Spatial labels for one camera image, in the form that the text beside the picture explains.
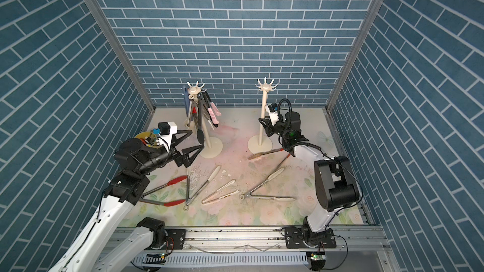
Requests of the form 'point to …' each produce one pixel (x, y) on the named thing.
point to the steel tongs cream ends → (248, 195)
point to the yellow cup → (149, 139)
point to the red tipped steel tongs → (173, 202)
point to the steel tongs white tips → (188, 199)
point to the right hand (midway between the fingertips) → (263, 118)
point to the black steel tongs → (200, 137)
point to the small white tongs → (207, 199)
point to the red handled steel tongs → (195, 112)
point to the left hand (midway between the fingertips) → (201, 141)
